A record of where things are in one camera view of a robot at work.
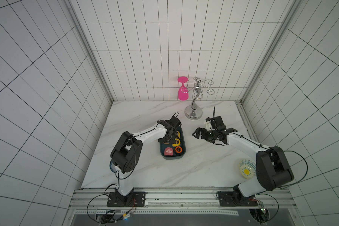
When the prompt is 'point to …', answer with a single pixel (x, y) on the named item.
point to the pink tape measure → (168, 151)
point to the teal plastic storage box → (180, 135)
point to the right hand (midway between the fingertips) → (193, 135)
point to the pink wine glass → (183, 91)
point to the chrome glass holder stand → (194, 112)
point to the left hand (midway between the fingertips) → (165, 142)
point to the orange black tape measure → (178, 149)
